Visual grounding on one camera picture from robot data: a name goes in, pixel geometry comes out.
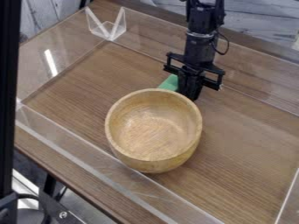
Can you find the black metal table leg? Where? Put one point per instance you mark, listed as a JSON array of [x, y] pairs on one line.
[[49, 185]]

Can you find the brown wooden bowl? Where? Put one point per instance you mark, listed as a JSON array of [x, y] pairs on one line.
[[153, 129]]

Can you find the clear acrylic tray enclosure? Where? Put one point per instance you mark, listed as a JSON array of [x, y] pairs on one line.
[[104, 53]]

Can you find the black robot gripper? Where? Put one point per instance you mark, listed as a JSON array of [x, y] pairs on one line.
[[193, 65]]

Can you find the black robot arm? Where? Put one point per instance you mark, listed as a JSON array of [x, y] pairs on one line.
[[204, 17]]

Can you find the black base with screw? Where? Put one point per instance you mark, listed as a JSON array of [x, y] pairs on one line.
[[57, 213]]

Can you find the green rectangular block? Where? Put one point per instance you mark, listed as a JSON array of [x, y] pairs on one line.
[[169, 83]]

